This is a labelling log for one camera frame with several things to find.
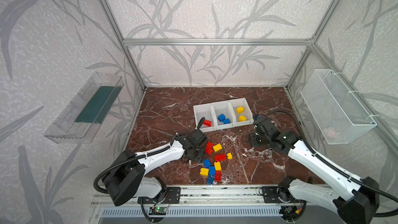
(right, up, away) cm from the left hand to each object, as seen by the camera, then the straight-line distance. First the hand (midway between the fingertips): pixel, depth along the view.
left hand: (200, 152), depth 85 cm
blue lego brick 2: (+4, -5, -1) cm, 7 cm away
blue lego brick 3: (+6, -8, -6) cm, 11 cm away
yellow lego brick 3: (+9, -6, -4) cm, 12 cm away
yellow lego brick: (+26, +22, +19) cm, 39 cm away
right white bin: (+27, +28, +20) cm, 43 cm away
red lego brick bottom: (+9, -10, -6) cm, 15 cm away
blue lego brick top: (+13, +18, +16) cm, 27 cm away
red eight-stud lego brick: (+11, -3, 0) cm, 11 cm away
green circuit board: (-19, -23, -13) cm, 33 cm away
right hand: (+28, +12, -4) cm, 30 cm away
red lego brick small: (+5, +2, +4) cm, 7 cm away
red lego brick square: (+4, 0, +2) cm, 5 cm away
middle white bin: (+15, +24, +21) cm, 35 cm away
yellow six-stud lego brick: (+10, +1, +4) cm, 10 cm away
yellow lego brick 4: (+2, -8, -6) cm, 10 cm away
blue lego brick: (+16, +15, +15) cm, 27 cm away
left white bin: (+3, +22, +18) cm, 28 cm away
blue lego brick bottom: (+5, -12, -7) cm, 15 cm away
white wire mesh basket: (+58, +23, -24) cm, 66 cm away
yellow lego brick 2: (+26, +17, +14) cm, 34 cm away
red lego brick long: (+4, +14, +13) cm, 20 cm away
